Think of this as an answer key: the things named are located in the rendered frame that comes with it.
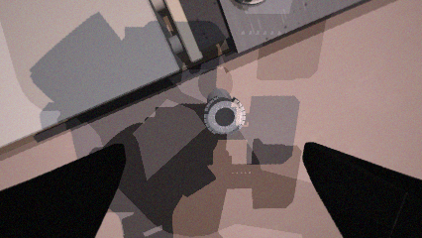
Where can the long black flat bar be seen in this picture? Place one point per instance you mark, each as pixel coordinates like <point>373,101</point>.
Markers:
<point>174,79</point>

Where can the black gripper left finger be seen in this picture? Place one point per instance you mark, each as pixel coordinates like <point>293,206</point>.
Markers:
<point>68,202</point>

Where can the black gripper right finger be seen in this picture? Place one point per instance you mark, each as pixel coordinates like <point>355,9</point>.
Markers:
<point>365,200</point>

